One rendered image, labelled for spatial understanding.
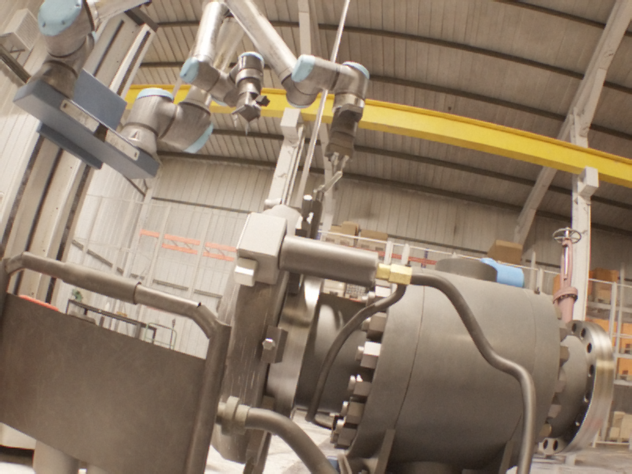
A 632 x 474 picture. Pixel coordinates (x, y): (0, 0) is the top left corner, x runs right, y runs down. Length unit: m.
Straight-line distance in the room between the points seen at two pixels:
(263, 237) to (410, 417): 0.55
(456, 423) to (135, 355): 0.84
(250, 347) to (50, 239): 1.02
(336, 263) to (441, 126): 8.75
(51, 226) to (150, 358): 1.28
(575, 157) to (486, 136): 2.01
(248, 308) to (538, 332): 0.74
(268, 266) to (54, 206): 1.04
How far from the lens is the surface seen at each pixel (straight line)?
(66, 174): 1.93
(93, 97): 1.93
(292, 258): 1.08
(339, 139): 1.43
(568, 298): 5.73
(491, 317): 1.31
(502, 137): 9.91
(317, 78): 1.49
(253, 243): 1.07
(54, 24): 1.55
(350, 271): 1.08
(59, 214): 1.90
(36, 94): 1.59
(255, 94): 1.60
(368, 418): 1.24
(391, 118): 9.75
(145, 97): 1.96
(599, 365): 1.50
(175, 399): 0.65
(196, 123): 1.99
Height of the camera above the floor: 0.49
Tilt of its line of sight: 15 degrees up
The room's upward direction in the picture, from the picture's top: 13 degrees clockwise
